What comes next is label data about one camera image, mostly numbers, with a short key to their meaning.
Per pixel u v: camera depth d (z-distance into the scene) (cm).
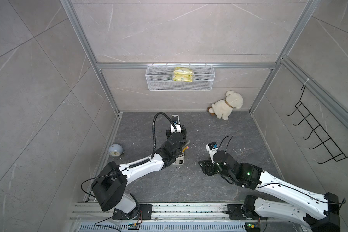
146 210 74
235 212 73
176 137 59
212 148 63
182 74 88
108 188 42
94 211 75
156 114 56
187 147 80
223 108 110
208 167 62
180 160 84
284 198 45
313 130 69
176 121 64
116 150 89
